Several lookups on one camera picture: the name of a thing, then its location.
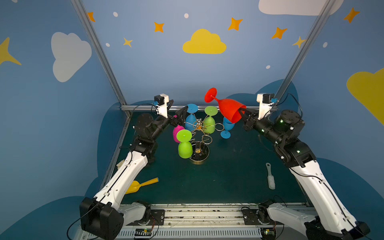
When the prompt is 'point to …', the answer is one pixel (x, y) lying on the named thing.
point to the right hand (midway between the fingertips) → (242, 107)
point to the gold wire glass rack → (200, 151)
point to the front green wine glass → (185, 148)
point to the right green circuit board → (268, 233)
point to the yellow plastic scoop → (135, 186)
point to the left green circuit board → (143, 232)
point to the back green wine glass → (209, 124)
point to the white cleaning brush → (271, 179)
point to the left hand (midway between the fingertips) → (177, 102)
